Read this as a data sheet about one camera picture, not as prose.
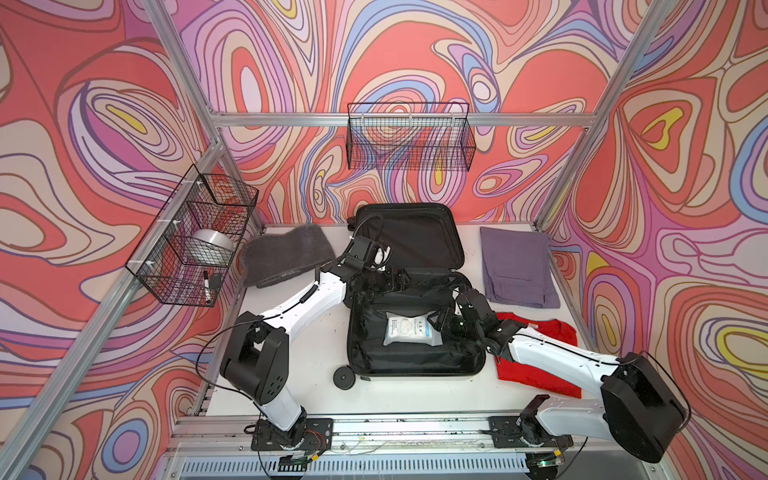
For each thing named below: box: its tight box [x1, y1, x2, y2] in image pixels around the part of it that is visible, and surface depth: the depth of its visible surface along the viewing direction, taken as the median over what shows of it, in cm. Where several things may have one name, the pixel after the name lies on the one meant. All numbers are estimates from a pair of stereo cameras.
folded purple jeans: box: [480, 227, 560, 309], surface depth 105 cm
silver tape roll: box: [188, 229, 236, 264], surface depth 73 cm
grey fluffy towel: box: [241, 223, 337, 289], surface depth 110 cm
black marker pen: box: [203, 270, 211, 304], surface depth 73 cm
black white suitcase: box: [333, 203, 486, 390], surface depth 89 cm
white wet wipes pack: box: [383, 311, 443, 347], surface depth 88 cm
